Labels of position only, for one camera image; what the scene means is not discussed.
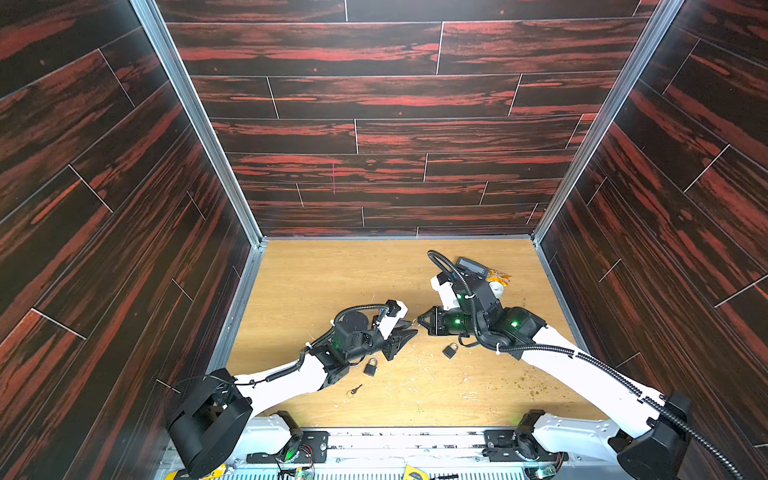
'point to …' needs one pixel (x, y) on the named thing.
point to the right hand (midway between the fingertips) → (421, 315)
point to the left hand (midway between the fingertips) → (414, 329)
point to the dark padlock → (449, 350)
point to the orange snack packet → (495, 275)
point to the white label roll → (497, 288)
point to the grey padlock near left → (370, 369)
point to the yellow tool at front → (410, 469)
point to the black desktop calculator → (473, 273)
